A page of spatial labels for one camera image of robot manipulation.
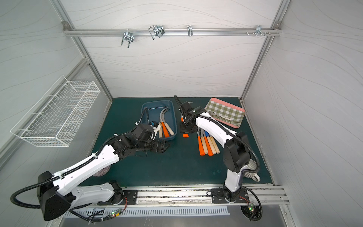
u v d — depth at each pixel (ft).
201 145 3.04
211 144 3.03
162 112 3.61
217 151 2.90
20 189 1.22
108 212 2.30
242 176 1.83
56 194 1.24
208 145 3.03
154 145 2.14
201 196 2.46
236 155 1.54
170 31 2.61
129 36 2.59
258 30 2.51
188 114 2.05
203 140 3.08
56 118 2.25
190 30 2.56
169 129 3.23
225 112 3.64
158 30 2.51
